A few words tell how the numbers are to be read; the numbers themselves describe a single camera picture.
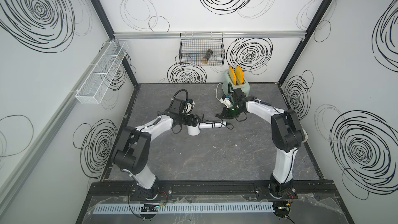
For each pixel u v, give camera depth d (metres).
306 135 0.87
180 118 0.74
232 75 0.96
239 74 0.97
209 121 0.91
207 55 0.91
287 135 0.52
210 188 0.75
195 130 0.89
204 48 0.97
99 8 0.79
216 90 1.16
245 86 0.99
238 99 0.78
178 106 0.73
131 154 0.46
